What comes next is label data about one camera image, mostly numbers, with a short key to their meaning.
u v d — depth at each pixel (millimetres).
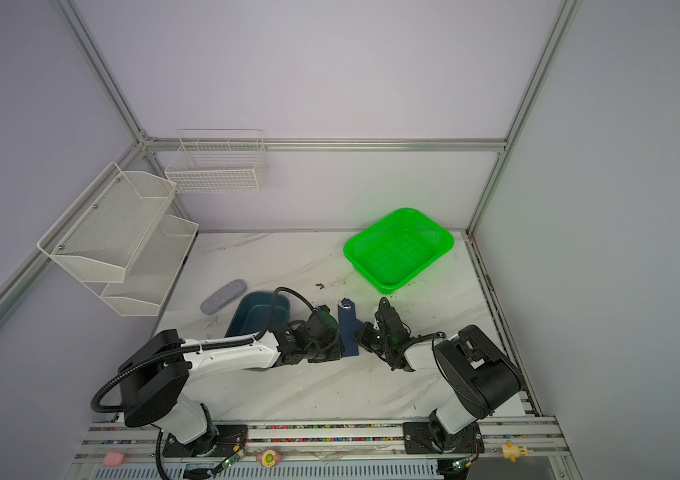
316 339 649
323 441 748
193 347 470
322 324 647
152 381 434
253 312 977
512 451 684
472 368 468
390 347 726
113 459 699
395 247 1171
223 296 986
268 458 673
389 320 722
